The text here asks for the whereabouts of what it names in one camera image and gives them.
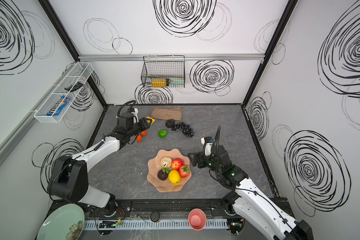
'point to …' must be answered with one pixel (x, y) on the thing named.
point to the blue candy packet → (56, 109)
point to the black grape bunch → (186, 129)
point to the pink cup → (197, 219)
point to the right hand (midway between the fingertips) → (192, 154)
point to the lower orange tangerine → (139, 138)
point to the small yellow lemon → (148, 121)
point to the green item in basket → (177, 82)
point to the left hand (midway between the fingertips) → (152, 120)
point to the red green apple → (184, 171)
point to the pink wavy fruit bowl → (154, 166)
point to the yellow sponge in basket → (159, 82)
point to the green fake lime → (162, 133)
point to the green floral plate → (66, 222)
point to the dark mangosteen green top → (162, 174)
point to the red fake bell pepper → (176, 163)
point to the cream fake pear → (165, 162)
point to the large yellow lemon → (174, 177)
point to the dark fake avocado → (170, 123)
